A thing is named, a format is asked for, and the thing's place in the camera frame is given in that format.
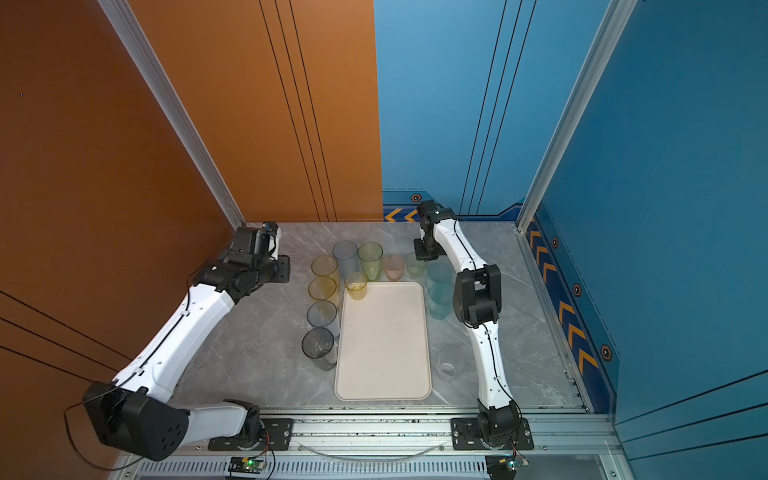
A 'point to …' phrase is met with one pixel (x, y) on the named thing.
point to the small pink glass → (394, 267)
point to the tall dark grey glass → (321, 346)
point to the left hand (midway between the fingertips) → (283, 260)
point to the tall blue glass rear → (349, 259)
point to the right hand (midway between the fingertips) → (425, 257)
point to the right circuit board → (501, 466)
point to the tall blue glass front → (324, 313)
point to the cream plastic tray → (383, 346)
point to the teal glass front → (441, 296)
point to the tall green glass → (370, 254)
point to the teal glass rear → (441, 271)
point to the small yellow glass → (355, 283)
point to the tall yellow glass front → (324, 288)
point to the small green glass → (417, 270)
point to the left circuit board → (246, 464)
